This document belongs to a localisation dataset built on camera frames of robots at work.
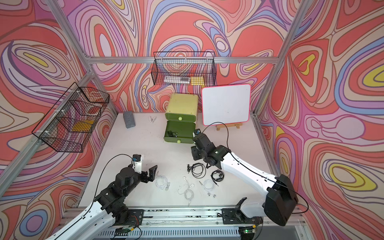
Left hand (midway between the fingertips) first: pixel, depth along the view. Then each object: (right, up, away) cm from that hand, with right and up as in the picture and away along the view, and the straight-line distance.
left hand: (151, 165), depth 80 cm
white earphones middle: (+19, -14, +3) cm, 24 cm away
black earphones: (+9, +16, +19) cm, 26 cm away
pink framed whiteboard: (+46, +36, +20) cm, 62 cm away
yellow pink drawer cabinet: (+16, +36, +18) cm, 44 cm away
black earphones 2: (+26, -6, +10) cm, 28 cm away
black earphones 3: (+37, -8, +8) cm, 39 cm away
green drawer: (+17, +19, +18) cm, 31 cm away
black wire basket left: (-40, +22, -6) cm, 46 cm away
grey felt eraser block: (-27, +27, +34) cm, 51 cm away
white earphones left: (+4, -11, +6) cm, 13 cm away
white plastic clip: (-10, +26, +33) cm, 43 cm away
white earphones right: (+32, -13, +4) cm, 34 cm away
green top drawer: (+15, +27, +11) cm, 33 cm away
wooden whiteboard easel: (+55, +22, +28) cm, 66 cm away
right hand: (+25, +7, +1) cm, 26 cm away
